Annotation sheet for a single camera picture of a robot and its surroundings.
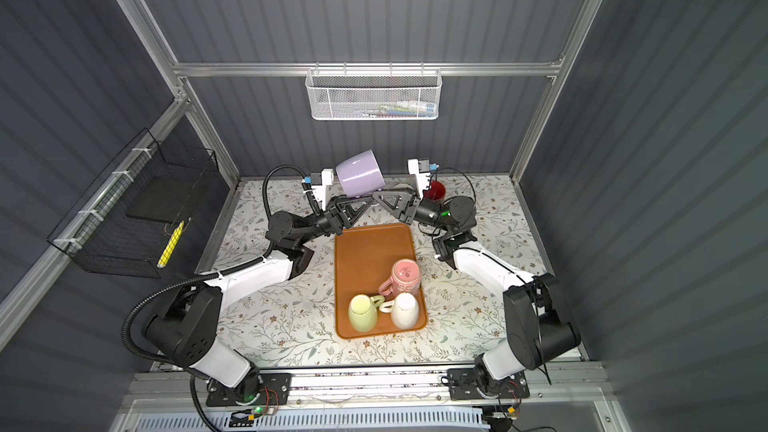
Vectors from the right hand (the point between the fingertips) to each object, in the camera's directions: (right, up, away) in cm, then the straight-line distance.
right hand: (376, 205), depth 66 cm
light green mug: (-4, -28, +11) cm, 30 cm away
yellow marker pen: (-48, -10, +2) cm, 49 cm away
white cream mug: (+7, -28, +12) cm, 31 cm away
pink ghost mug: (+7, -20, +15) cm, 26 cm away
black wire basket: (-60, -3, +7) cm, 61 cm away
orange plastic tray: (-5, -17, +31) cm, 36 cm away
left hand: (0, 0, -1) cm, 1 cm away
